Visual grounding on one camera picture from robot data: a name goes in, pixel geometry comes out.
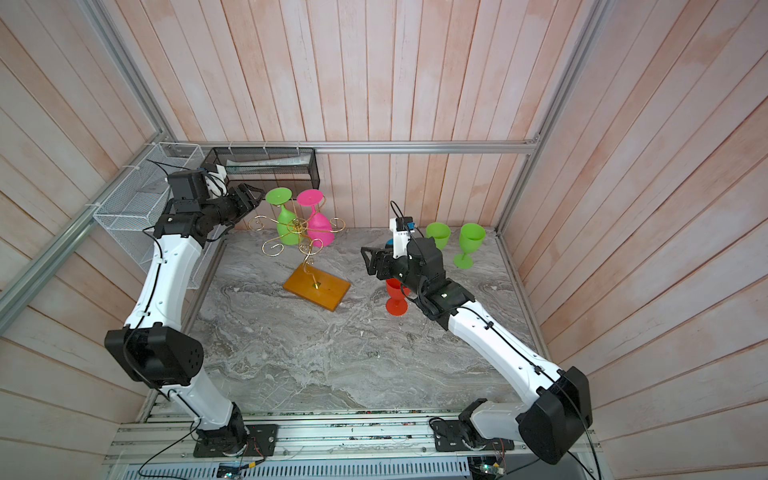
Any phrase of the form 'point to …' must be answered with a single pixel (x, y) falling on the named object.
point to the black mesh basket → (269, 168)
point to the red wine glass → (396, 303)
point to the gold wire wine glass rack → (318, 288)
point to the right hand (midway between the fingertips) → (372, 248)
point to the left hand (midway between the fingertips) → (260, 200)
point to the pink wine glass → (320, 233)
